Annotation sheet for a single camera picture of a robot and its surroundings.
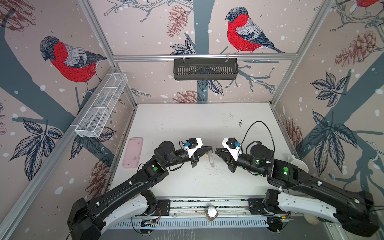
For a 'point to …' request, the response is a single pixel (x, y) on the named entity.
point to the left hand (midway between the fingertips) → (210, 149)
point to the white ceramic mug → (301, 164)
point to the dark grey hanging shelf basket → (205, 69)
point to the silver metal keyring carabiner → (211, 159)
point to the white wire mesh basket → (98, 112)
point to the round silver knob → (211, 213)
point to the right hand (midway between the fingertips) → (214, 152)
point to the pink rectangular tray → (133, 152)
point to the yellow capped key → (206, 155)
